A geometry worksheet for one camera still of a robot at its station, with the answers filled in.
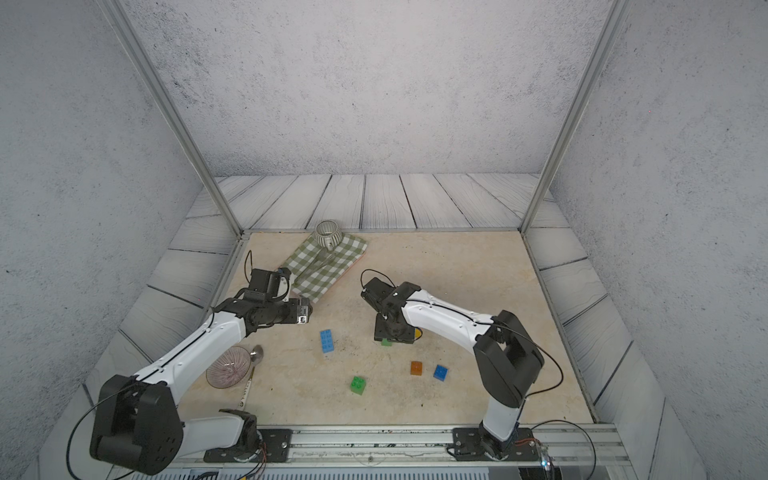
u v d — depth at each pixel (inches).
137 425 15.9
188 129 36.5
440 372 33.2
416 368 33.2
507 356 17.9
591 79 31.6
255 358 34.0
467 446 28.6
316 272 42.4
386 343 36.1
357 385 31.5
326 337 35.8
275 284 27.8
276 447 28.6
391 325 28.0
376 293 26.8
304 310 31.1
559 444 29.4
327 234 43.9
